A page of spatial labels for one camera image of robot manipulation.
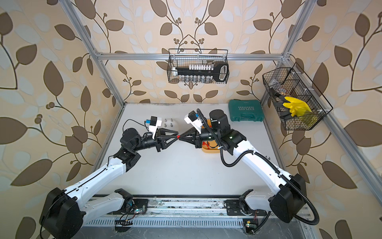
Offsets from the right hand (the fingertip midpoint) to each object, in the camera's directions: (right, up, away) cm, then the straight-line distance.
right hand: (180, 137), depth 66 cm
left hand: (-2, +1, 0) cm, 2 cm away
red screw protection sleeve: (0, +1, -3) cm, 3 cm away
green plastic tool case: (+47, +15, +46) cm, 67 cm away
